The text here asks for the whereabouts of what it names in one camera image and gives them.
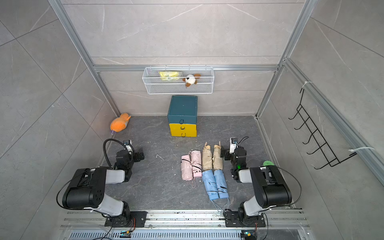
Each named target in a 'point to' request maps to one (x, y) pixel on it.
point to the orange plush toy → (119, 124)
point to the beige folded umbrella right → (217, 159)
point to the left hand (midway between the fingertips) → (134, 147)
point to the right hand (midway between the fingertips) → (230, 145)
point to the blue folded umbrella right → (222, 185)
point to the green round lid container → (268, 163)
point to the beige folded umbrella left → (207, 157)
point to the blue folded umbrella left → (210, 183)
